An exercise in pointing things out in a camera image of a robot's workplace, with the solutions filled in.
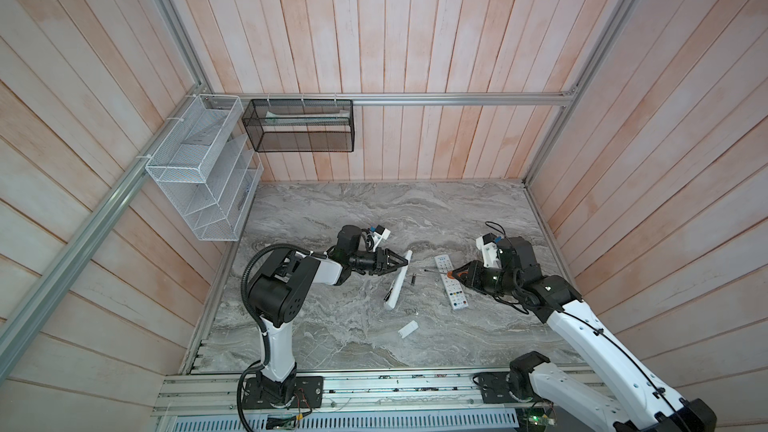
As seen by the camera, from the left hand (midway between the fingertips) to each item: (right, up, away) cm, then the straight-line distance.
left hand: (404, 270), depth 86 cm
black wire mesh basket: (-35, +48, +17) cm, 62 cm away
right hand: (+12, +1, -9) cm, 16 cm away
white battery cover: (+1, -16, -3) cm, 16 cm away
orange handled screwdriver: (+11, +1, -10) cm, 15 cm away
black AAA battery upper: (+3, -5, +6) cm, 9 cm away
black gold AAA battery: (-5, -6, -5) cm, 9 cm away
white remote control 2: (+15, -6, +2) cm, 16 cm away
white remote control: (-4, -7, -6) cm, 10 cm away
